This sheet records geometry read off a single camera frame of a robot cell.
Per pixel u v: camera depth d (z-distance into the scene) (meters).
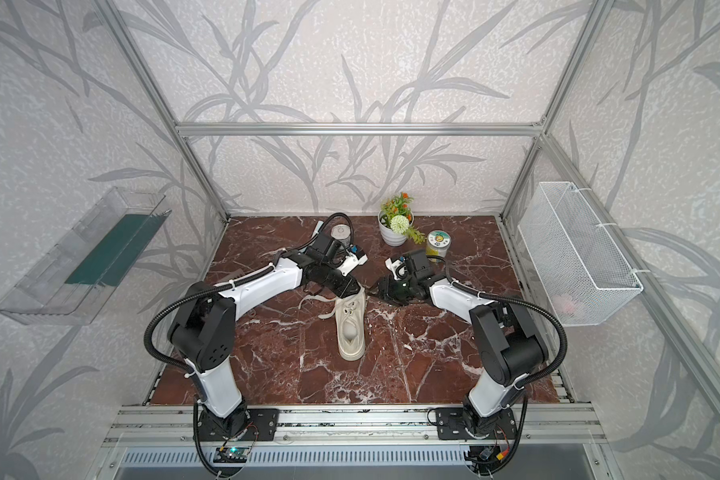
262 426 0.73
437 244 1.02
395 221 0.99
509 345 0.46
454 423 0.73
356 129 0.96
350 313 0.86
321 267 0.72
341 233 1.08
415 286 0.72
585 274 0.61
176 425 0.75
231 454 0.71
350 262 0.82
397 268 0.84
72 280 0.63
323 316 0.93
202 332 0.48
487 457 0.75
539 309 0.45
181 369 0.51
